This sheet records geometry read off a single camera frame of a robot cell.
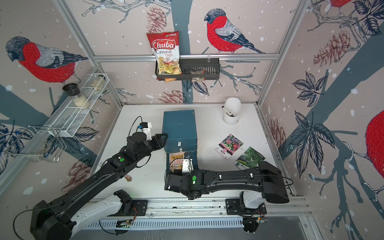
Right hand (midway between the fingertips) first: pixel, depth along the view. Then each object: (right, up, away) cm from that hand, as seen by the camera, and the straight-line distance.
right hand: (181, 173), depth 74 cm
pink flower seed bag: (+29, +9, +22) cm, 37 cm away
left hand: (-7, +20, +2) cm, 21 cm away
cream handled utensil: (+29, +31, +27) cm, 51 cm away
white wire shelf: (-56, +26, -3) cm, 62 cm away
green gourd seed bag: (+40, +2, +16) cm, 44 cm away
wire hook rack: (-60, +17, -7) cm, 63 cm away
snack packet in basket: (+9, +57, +18) cm, 60 cm away
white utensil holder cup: (+33, +36, +26) cm, 56 cm away
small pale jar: (-50, +48, +12) cm, 70 cm away
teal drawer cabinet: (-2, +24, +7) cm, 25 cm away
